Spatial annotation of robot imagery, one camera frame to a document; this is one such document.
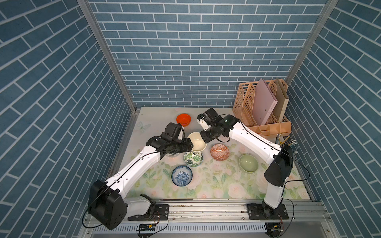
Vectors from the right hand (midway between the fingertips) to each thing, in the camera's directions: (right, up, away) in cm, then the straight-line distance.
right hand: (204, 137), depth 82 cm
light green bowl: (+27, -17, +7) cm, 33 cm away
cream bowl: (-3, -3, 0) cm, 5 cm away
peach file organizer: (+32, +18, +34) cm, 50 cm away
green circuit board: (-29, -43, -10) cm, 53 cm away
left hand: (-6, -5, -3) cm, 8 cm away
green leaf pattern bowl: (-7, -15, +9) cm, 19 cm away
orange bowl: (-14, +11, +26) cm, 32 cm away
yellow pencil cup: (+44, -2, +5) cm, 44 cm away
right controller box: (+33, -43, -12) cm, 56 cm away
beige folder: (+48, +22, +6) cm, 53 cm away
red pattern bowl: (+11, -11, +13) cm, 20 cm away
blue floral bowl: (-13, -23, +3) cm, 26 cm away
